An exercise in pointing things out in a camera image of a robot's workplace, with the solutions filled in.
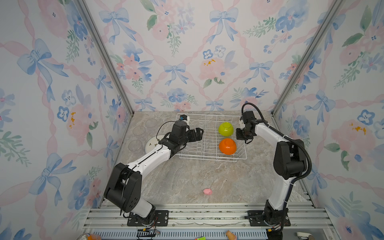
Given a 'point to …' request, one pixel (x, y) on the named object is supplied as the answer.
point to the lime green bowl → (226, 129)
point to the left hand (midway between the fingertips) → (198, 130)
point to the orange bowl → (227, 146)
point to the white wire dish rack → (239, 154)
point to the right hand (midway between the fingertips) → (239, 135)
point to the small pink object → (207, 191)
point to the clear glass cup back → (139, 130)
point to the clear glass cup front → (151, 123)
